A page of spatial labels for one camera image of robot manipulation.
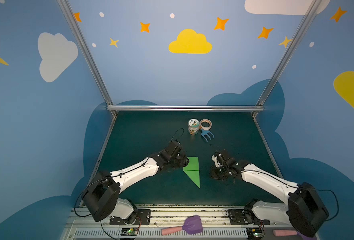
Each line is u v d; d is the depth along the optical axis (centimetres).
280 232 69
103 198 42
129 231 72
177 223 74
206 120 115
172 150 64
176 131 67
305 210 41
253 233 72
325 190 42
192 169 91
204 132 109
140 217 75
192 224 72
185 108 133
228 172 62
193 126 104
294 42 81
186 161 82
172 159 64
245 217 67
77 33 77
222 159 68
